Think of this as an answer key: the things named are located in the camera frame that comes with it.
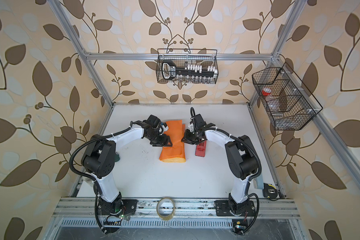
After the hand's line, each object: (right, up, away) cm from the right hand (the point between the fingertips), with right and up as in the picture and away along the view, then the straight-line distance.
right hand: (182, 141), depth 91 cm
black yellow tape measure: (+46, -24, -14) cm, 54 cm away
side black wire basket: (+54, +21, -19) cm, 61 cm away
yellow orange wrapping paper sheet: (-4, +5, +5) cm, 8 cm away
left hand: (-8, -1, -1) cm, 8 cm away
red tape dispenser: (+11, -4, -2) cm, 12 cm away
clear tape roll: (-9, -31, -23) cm, 40 cm away
